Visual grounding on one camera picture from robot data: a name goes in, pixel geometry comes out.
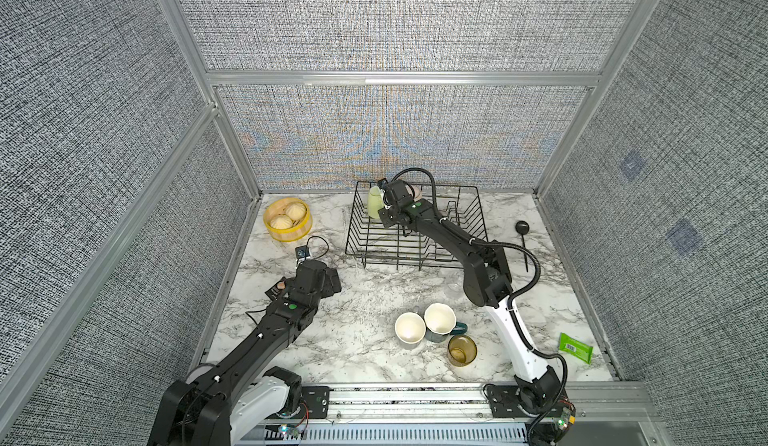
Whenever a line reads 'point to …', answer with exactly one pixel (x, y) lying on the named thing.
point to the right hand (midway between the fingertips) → (387, 200)
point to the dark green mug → (440, 323)
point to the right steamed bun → (296, 211)
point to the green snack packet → (575, 348)
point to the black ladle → (522, 227)
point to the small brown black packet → (278, 286)
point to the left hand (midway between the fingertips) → (324, 272)
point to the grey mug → (410, 329)
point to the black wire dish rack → (459, 207)
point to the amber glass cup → (461, 350)
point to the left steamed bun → (281, 221)
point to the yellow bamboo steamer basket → (298, 230)
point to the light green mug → (375, 202)
